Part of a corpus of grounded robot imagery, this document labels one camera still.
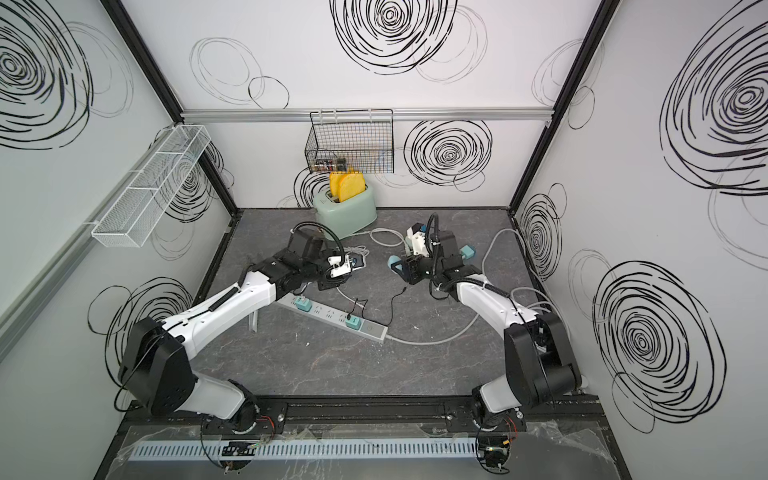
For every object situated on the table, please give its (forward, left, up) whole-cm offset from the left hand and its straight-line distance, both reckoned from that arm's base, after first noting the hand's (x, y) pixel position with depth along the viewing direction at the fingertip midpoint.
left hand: (346, 262), depth 84 cm
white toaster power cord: (+20, -11, -16) cm, 28 cm away
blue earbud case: (+2, -13, -1) cm, 14 cm away
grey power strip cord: (-9, -37, -16) cm, 42 cm away
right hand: (+2, -16, -1) cm, 16 cm away
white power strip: (-10, +3, -15) cm, 18 cm away
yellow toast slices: (+29, +3, +4) cm, 30 cm away
